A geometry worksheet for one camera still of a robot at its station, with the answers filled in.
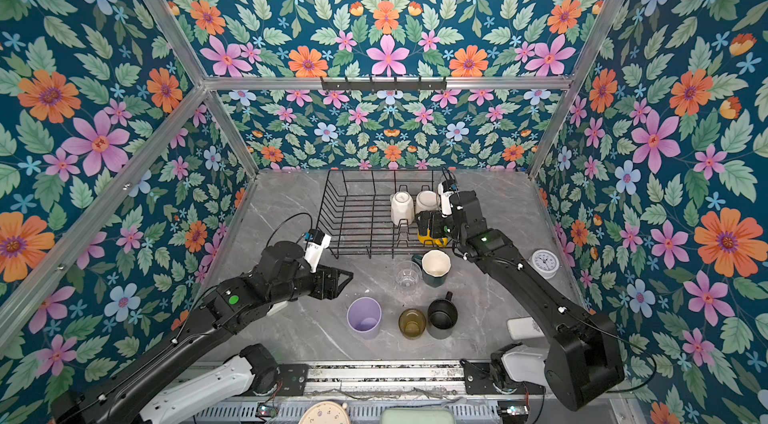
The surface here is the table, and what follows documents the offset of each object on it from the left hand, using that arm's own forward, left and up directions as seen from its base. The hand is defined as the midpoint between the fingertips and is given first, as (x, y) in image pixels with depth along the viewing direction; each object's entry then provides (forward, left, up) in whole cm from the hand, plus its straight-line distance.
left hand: (347, 271), depth 69 cm
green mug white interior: (+8, -23, -17) cm, 30 cm away
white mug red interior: (+30, -23, -13) cm, 39 cm away
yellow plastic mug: (+16, -26, -17) cm, 35 cm away
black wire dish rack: (+33, -2, -20) cm, 39 cm away
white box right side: (-10, -46, -22) cm, 52 cm away
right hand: (+17, -22, -1) cm, 28 cm away
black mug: (-6, -24, -20) cm, 32 cm away
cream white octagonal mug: (+26, -14, -10) cm, 31 cm away
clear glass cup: (+7, -15, -20) cm, 26 cm away
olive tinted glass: (-6, -15, -22) cm, 27 cm away
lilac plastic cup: (-4, -2, -21) cm, 22 cm away
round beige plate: (-26, +6, -19) cm, 33 cm away
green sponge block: (-28, -15, -18) cm, 36 cm away
